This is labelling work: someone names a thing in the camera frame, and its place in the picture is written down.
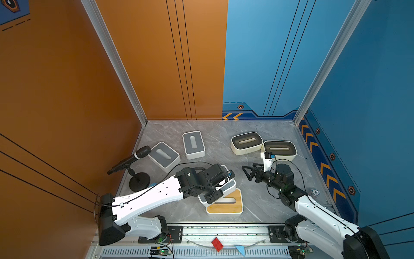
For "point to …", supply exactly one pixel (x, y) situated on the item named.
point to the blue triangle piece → (241, 249)
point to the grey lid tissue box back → (193, 144)
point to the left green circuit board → (159, 251)
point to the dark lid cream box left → (246, 143)
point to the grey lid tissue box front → (230, 185)
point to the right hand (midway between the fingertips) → (248, 166)
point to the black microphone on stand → (139, 181)
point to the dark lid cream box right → (281, 149)
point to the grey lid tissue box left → (164, 156)
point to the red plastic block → (217, 244)
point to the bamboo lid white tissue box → (230, 204)
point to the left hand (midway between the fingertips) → (218, 188)
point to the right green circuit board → (298, 251)
